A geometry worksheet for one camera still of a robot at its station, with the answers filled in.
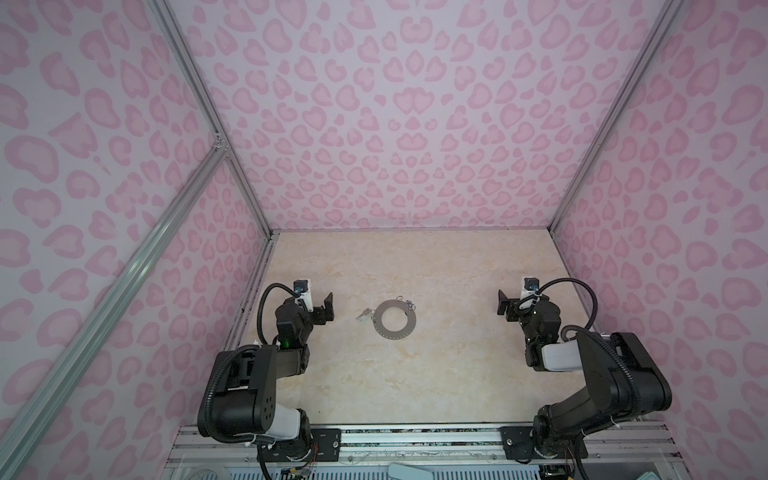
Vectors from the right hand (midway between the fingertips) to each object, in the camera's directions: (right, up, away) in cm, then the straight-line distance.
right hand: (517, 289), depth 93 cm
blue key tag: (-33, -6, +6) cm, 34 cm away
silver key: (-48, -8, +5) cm, 48 cm away
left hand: (-61, -1, -1) cm, 61 cm away
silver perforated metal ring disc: (-38, -14, 0) cm, 41 cm away
